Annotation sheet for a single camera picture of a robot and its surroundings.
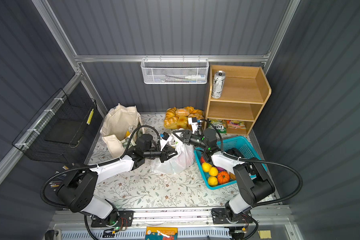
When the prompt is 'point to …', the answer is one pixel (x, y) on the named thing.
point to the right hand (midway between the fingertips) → (174, 136)
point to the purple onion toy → (220, 168)
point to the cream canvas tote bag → (118, 125)
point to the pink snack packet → (236, 124)
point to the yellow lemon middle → (213, 171)
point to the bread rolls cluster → (176, 117)
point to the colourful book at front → (152, 234)
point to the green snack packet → (220, 125)
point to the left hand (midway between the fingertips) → (177, 151)
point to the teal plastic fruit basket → (239, 142)
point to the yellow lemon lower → (212, 181)
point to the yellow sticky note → (264, 234)
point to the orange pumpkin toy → (223, 177)
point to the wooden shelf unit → (236, 93)
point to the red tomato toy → (202, 160)
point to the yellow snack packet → (127, 133)
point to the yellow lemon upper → (206, 166)
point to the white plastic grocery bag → (184, 160)
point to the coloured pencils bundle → (57, 182)
